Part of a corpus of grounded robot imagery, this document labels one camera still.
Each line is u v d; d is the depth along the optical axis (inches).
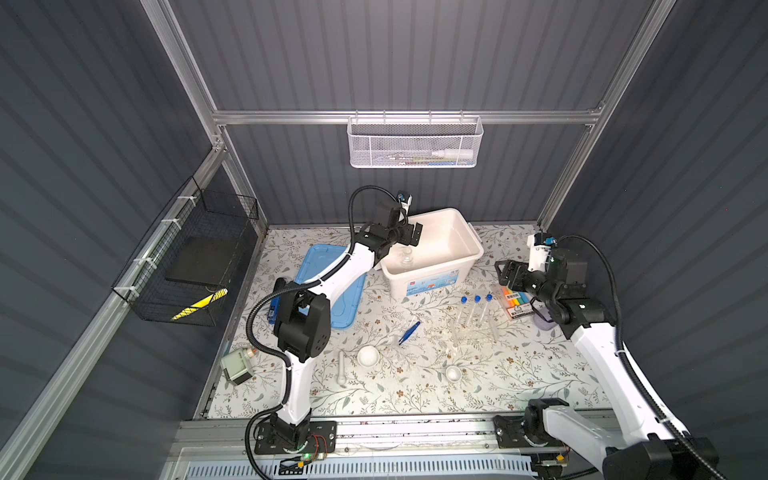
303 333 20.7
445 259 43.6
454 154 35.8
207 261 28.4
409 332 35.9
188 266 28.0
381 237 28.2
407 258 41.5
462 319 36.6
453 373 32.7
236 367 31.6
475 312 34.7
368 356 33.5
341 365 33.2
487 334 35.6
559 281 22.4
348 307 38.1
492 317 37.0
